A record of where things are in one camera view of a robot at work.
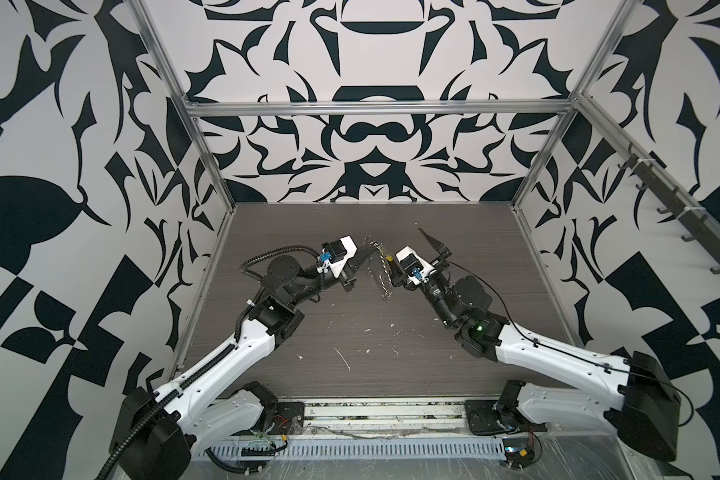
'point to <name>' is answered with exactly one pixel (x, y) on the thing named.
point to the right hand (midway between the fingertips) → (411, 238)
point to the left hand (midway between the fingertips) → (375, 238)
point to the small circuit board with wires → (519, 452)
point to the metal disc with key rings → (378, 267)
